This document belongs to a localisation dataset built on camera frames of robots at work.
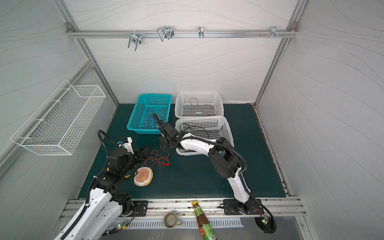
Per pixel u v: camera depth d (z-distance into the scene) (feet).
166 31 2.49
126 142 2.29
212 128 3.15
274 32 2.51
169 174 2.77
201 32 2.57
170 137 2.28
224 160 1.68
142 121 3.58
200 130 3.14
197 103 3.65
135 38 2.56
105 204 1.67
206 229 2.13
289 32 2.57
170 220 2.30
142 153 2.29
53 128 2.16
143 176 2.67
